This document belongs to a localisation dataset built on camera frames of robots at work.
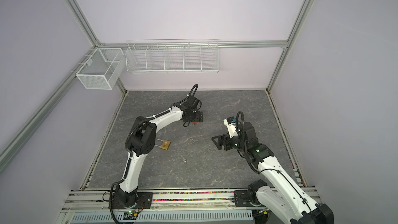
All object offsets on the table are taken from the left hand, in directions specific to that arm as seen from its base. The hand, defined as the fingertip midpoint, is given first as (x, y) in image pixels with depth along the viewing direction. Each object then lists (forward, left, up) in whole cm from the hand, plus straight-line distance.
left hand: (199, 119), depth 99 cm
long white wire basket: (+33, +15, +26) cm, 45 cm away
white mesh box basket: (+29, +62, +20) cm, 72 cm away
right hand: (-20, -10, +12) cm, 26 cm away
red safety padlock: (0, +3, -4) cm, 5 cm away
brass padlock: (-15, +21, -3) cm, 26 cm away
